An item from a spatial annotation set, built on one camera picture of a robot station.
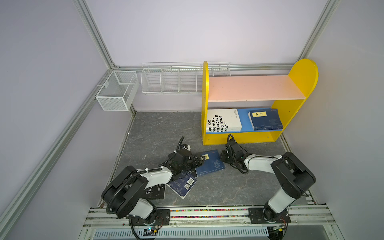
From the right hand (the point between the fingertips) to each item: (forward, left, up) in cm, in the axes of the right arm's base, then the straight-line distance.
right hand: (220, 156), depth 95 cm
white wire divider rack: (+43, +27, +31) cm, 59 cm away
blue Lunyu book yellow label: (+18, -29, +16) cm, 38 cm away
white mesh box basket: (+39, +70, +23) cm, 84 cm away
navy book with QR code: (-19, +22, +2) cm, 29 cm away
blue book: (-5, +5, +1) cm, 7 cm away
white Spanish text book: (+16, -2, +18) cm, 24 cm away
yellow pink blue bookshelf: (+26, -23, +17) cm, 39 cm away
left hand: (-6, +12, +6) cm, 15 cm away
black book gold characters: (-22, +37, +1) cm, 43 cm away
